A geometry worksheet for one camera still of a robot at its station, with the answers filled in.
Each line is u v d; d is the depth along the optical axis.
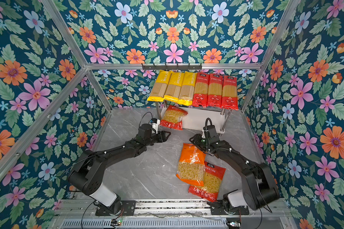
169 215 0.72
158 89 0.80
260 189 0.41
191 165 0.85
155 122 0.81
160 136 0.79
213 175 0.82
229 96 0.76
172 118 1.00
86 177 0.45
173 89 0.80
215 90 0.79
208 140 0.69
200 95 0.76
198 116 1.08
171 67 0.93
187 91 0.79
